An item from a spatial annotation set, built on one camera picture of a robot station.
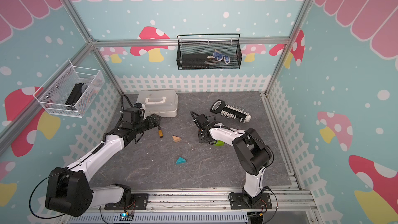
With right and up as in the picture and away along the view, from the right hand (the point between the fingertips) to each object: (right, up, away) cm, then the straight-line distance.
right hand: (205, 137), depth 95 cm
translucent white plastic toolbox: (-28, +21, +4) cm, 36 cm away
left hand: (-27, +11, -8) cm, 31 cm away
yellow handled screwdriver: (-28, +2, +3) cm, 28 cm away
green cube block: (+5, +4, -34) cm, 34 cm away
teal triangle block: (-14, -11, -9) cm, 20 cm away
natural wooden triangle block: (-18, 0, 0) cm, 18 cm away
